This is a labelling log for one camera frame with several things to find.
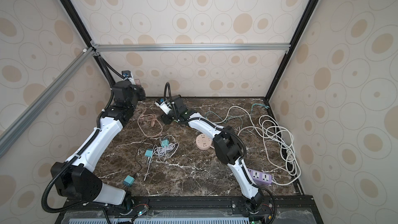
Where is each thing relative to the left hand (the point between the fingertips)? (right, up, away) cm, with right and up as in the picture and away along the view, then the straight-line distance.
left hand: (140, 81), depth 75 cm
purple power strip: (+60, -49, +5) cm, 78 cm away
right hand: (+6, -15, +15) cm, 22 cm away
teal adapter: (-1, -39, +15) cm, 42 cm away
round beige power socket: (+31, -33, +19) cm, 49 cm away
